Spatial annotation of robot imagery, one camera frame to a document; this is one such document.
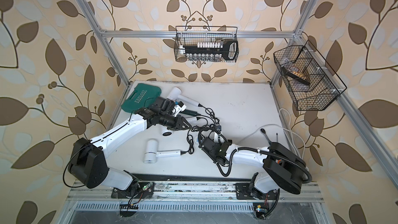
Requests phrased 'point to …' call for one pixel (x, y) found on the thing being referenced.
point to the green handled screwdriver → (263, 131)
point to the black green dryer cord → (213, 121)
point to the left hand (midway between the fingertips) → (187, 125)
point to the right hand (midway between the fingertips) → (217, 142)
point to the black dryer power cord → (205, 127)
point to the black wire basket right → (310, 81)
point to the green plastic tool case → (143, 96)
